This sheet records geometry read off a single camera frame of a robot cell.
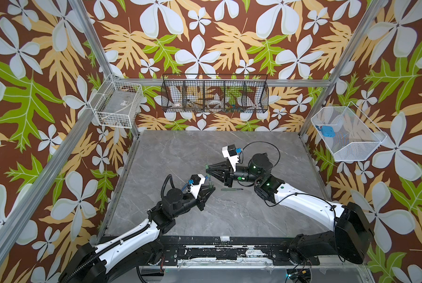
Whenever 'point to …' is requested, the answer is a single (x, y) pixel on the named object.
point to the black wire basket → (212, 93)
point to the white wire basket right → (355, 137)
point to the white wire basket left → (116, 103)
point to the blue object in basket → (327, 131)
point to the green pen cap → (206, 166)
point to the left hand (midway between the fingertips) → (212, 185)
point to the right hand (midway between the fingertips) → (208, 171)
